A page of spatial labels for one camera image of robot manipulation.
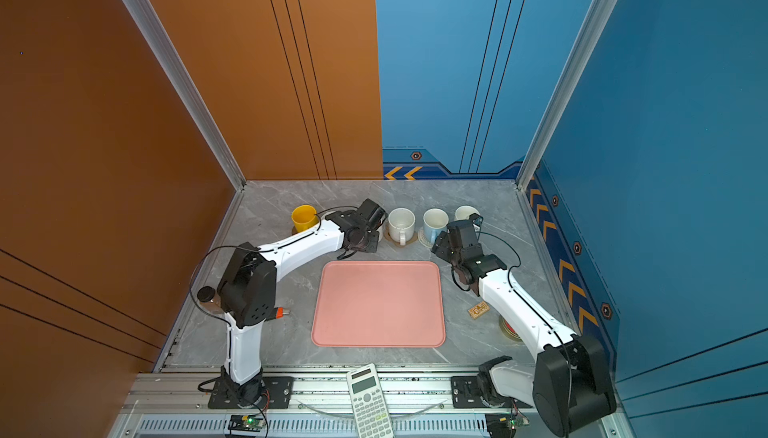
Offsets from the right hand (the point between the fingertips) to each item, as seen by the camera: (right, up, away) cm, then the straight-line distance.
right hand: (443, 244), depth 86 cm
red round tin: (+17, -23, -5) cm, 29 cm away
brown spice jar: (-64, -14, -6) cm, 66 cm away
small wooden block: (+10, -19, 0) cm, 22 cm away
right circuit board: (+12, -41, -16) cm, 45 cm away
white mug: (-12, +5, +17) cm, 21 cm away
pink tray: (-19, -18, +2) cm, 26 cm away
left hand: (-22, +1, +8) cm, 23 cm away
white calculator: (-20, -37, -15) cm, 44 cm away
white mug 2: (+9, +9, +12) cm, 17 cm away
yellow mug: (-44, +7, +12) cm, 46 cm away
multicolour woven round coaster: (-5, 0, +16) cm, 17 cm away
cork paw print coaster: (-13, -1, +12) cm, 18 cm away
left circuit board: (-48, -41, -15) cm, 65 cm away
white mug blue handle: (0, +6, +14) cm, 15 cm away
